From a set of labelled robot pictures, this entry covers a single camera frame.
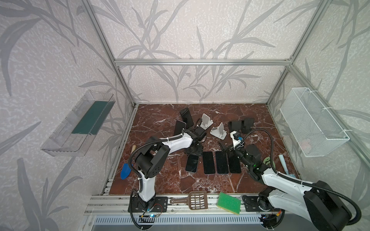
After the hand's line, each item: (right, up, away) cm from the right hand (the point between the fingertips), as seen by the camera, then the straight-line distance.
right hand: (225, 137), depth 82 cm
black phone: (-28, +6, +7) cm, 29 cm away
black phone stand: (+11, +6, +15) cm, 19 cm away
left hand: (-16, -12, +10) cm, 23 cm away
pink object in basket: (+40, -3, -8) cm, 41 cm away
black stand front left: (+18, +6, +17) cm, 26 cm away
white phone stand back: (-9, +8, +20) cm, 23 cm away
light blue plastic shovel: (+36, -18, +3) cm, 41 cm away
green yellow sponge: (0, -32, -10) cm, 34 cm away
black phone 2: (-20, -17, +4) cm, 26 cm away
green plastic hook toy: (+27, -16, +7) cm, 32 cm away
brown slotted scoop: (-17, -33, -6) cm, 37 cm away
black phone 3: (-1, -17, +7) cm, 18 cm away
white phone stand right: (-1, +1, +15) cm, 15 cm away
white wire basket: (+36, +5, -19) cm, 41 cm away
